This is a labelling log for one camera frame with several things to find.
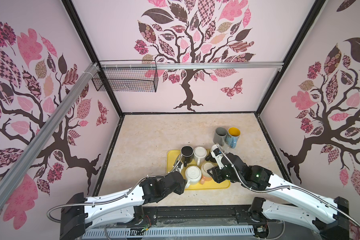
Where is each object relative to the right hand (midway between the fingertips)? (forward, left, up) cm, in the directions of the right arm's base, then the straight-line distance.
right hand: (209, 169), depth 73 cm
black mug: (+12, +11, -6) cm, 17 cm away
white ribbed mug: (0, +8, -8) cm, 11 cm away
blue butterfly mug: (+25, -19, -6) cm, 33 cm away
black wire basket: (+56, +50, +19) cm, 77 cm away
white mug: (+13, +3, -8) cm, 15 cm away
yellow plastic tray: (-3, -3, -15) cm, 16 cm away
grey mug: (+25, -11, -6) cm, 28 cm away
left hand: (-4, +14, -8) cm, 17 cm away
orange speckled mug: (0, +1, -10) cm, 10 cm away
